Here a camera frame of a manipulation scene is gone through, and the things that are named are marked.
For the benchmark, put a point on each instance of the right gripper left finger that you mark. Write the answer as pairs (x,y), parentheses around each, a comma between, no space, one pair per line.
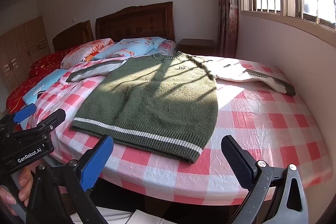
(77,176)

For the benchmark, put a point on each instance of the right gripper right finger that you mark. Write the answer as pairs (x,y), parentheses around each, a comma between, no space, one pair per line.
(288,204)

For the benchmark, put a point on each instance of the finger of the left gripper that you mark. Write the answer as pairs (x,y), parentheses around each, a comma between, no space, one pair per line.
(50,123)
(24,113)

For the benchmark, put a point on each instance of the green white knit sweater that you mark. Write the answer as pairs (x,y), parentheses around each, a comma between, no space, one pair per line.
(164,104)

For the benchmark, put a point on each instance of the light blue blanket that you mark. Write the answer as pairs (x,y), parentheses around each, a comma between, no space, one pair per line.
(32,95)

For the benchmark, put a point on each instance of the red floral bedsheet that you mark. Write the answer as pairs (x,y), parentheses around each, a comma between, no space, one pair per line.
(38,70)

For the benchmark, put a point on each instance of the pink checkered bed cover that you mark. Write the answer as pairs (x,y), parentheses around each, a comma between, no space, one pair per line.
(273,127)

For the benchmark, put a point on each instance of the beige wooden wardrobe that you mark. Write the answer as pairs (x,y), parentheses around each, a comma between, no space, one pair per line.
(20,48)

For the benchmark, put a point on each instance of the orange floral pillow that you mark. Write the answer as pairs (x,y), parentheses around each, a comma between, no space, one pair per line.
(85,52)

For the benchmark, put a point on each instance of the dark wooden headboard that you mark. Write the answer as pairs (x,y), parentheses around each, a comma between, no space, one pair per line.
(138,22)
(76,35)

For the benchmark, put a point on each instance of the light blue floral pillow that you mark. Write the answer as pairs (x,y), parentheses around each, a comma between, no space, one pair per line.
(129,48)

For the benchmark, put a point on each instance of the pink blue floral pillow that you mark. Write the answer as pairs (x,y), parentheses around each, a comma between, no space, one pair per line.
(167,47)

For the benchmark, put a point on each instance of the wooden nightstand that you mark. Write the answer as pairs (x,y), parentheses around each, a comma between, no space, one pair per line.
(203,47)

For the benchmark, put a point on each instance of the floral pink curtain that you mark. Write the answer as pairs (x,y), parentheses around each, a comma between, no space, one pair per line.
(228,28)

